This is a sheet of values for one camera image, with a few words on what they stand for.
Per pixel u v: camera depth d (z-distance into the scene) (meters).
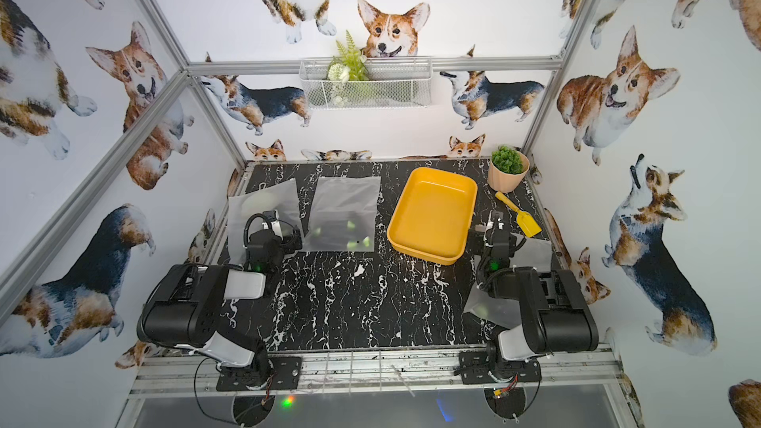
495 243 0.70
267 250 0.76
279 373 0.73
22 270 0.49
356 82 0.84
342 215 1.03
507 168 1.03
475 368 0.74
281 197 1.09
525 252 0.77
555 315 0.45
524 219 1.01
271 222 0.81
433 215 1.04
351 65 0.82
